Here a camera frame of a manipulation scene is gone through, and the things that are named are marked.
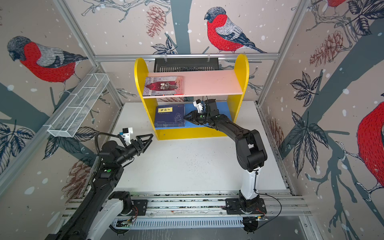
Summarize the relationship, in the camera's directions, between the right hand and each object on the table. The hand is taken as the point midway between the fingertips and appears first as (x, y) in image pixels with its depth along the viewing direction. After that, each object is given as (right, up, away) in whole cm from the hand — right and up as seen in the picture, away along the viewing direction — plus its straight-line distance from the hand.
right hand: (184, 119), depth 88 cm
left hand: (-15, -9, -16) cm, 24 cm away
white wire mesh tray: (-56, +4, -14) cm, 58 cm away
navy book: (-10, +3, +3) cm, 10 cm away
